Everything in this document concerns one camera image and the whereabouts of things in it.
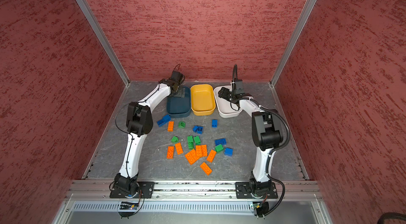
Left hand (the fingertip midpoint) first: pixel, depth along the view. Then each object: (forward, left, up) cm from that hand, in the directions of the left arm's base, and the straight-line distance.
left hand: (174, 94), depth 105 cm
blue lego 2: (-15, +4, -6) cm, 17 cm away
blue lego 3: (-30, -32, -6) cm, 44 cm away
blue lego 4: (-36, -35, -7) cm, 51 cm away
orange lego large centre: (-39, -14, -6) cm, 42 cm away
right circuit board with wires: (-62, -48, -7) cm, 79 cm away
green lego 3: (-35, -29, -4) cm, 46 cm away
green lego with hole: (-21, -7, -5) cm, 22 cm away
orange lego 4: (-39, -25, -7) cm, 47 cm away
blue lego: (-19, +7, -6) cm, 21 cm away
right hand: (-4, -31, +3) cm, 32 cm away
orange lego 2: (-37, -2, -6) cm, 38 cm away
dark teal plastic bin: (-8, -4, -3) cm, 10 cm away
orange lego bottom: (-45, -22, -7) cm, 51 cm away
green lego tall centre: (-32, -13, -4) cm, 35 cm away
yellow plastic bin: (+1, -19, -5) cm, 20 cm away
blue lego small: (-18, -27, -6) cm, 33 cm away
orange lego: (-22, 0, -5) cm, 22 cm away
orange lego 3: (-35, -7, -6) cm, 36 cm away
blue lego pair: (-24, -17, -4) cm, 30 cm away
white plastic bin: (-4, -34, -7) cm, 35 cm away
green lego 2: (-31, -17, -4) cm, 36 cm away
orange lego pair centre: (-37, -20, -4) cm, 42 cm away
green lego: (-30, -4, -6) cm, 31 cm away
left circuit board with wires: (-61, +15, -10) cm, 64 cm away
